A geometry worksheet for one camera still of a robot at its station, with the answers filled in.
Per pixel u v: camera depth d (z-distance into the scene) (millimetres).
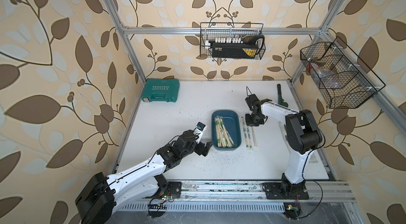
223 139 905
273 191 735
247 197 736
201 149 710
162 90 1094
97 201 408
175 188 756
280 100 1081
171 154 598
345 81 724
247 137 921
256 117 803
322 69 825
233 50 841
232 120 971
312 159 831
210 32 912
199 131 695
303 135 516
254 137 917
